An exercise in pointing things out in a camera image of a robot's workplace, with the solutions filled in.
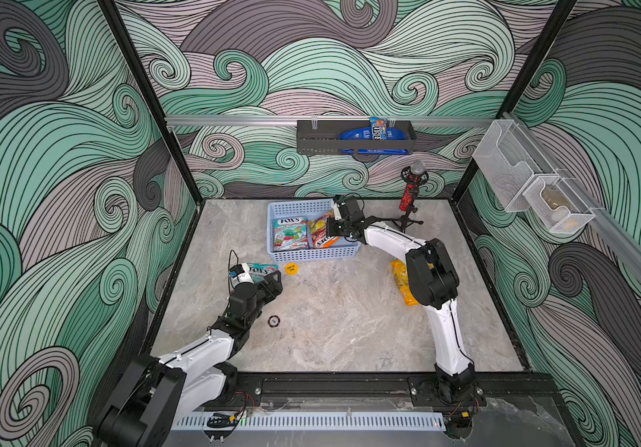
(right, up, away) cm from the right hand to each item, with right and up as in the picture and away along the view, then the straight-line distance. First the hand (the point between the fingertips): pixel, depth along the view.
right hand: (331, 224), depth 102 cm
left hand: (-19, -16, -16) cm, 30 cm away
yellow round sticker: (-14, -16, -4) cm, 22 cm away
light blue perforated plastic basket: (-7, +6, +11) cm, 15 cm away
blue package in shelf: (+11, +31, -10) cm, 34 cm away
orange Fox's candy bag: (-5, -3, +1) cm, 6 cm away
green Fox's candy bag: (-16, -4, +1) cm, 16 cm away
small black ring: (-19, -31, -16) cm, 40 cm away
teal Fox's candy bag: (-26, -17, -7) cm, 32 cm away
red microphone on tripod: (+29, +17, -6) cm, 34 cm away
